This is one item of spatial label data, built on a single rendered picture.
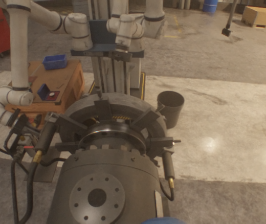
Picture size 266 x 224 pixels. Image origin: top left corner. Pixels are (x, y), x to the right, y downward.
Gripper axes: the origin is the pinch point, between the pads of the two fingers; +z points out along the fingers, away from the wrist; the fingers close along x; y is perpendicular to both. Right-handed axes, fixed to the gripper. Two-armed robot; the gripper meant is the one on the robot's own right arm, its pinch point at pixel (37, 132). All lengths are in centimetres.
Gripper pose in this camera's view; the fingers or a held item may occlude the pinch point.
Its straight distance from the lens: 120.7
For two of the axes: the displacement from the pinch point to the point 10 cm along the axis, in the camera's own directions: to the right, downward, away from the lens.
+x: 1.8, 5.1, -8.4
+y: -6.2, 7.2, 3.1
